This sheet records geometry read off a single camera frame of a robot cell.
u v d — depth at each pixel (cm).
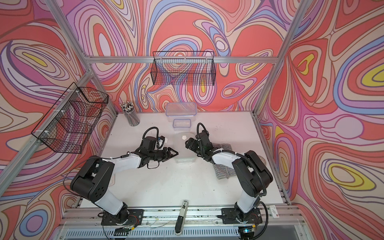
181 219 71
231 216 74
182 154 87
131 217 73
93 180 46
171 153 83
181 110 123
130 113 102
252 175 47
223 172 87
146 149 73
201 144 72
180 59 87
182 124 108
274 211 75
